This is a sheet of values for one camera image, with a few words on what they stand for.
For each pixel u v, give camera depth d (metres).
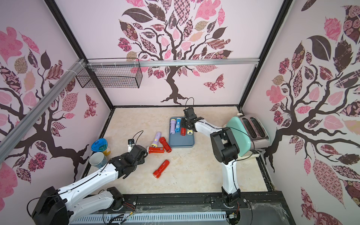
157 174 0.81
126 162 0.60
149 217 0.70
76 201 0.44
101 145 0.86
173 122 1.06
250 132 0.83
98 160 0.83
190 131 1.00
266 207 0.73
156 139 0.95
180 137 1.00
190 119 0.79
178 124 1.03
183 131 0.98
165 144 0.95
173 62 0.93
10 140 0.50
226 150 0.54
